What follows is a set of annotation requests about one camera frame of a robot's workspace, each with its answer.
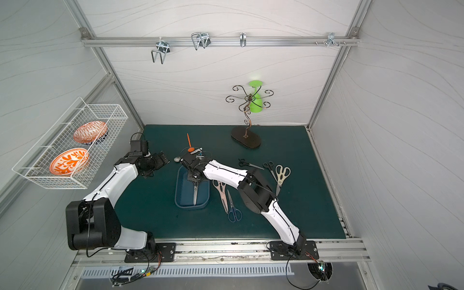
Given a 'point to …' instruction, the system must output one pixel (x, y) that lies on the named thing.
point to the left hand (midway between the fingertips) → (162, 162)
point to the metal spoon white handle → (177, 159)
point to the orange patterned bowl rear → (91, 132)
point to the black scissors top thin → (243, 162)
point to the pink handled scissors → (221, 187)
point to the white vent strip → (109, 272)
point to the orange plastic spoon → (191, 149)
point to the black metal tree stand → (246, 136)
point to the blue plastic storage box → (184, 191)
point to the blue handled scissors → (234, 214)
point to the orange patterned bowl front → (69, 162)
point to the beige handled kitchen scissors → (281, 173)
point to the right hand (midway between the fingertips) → (193, 175)
